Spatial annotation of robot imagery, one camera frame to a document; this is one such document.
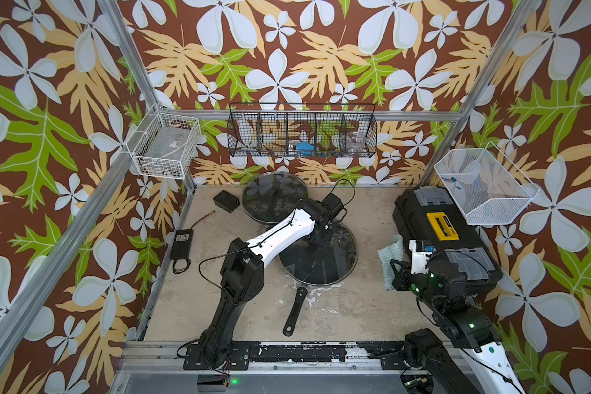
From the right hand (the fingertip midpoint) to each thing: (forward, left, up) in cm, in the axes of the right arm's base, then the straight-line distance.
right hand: (389, 260), depth 73 cm
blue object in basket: (+46, +24, +8) cm, 52 cm away
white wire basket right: (+24, -37, +7) cm, 45 cm away
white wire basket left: (+39, +75, +14) cm, 86 cm away
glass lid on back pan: (+29, +38, -3) cm, 48 cm away
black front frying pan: (-9, +28, -12) cm, 32 cm away
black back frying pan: (+36, +38, -11) cm, 54 cm away
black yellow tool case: (+21, -21, -4) cm, 30 cm away
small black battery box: (+45, +63, -24) cm, 81 cm away
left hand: (+13, +19, -9) cm, 25 cm away
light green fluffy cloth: (+1, 0, +4) cm, 4 cm away
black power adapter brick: (+17, +75, -19) cm, 79 cm away
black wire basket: (+52, +27, +11) cm, 60 cm away
